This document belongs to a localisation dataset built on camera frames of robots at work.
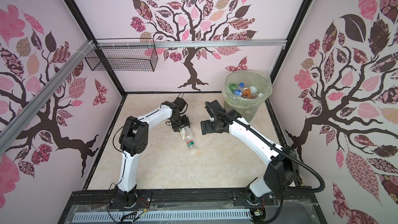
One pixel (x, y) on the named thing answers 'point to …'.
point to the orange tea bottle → (246, 92)
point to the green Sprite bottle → (233, 86)
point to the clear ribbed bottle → (261, 95)
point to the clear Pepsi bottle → (239, 92)
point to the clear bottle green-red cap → (186, 134)
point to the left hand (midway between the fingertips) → (186, 128)
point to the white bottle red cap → (253, 90)
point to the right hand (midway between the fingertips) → (210, 126)
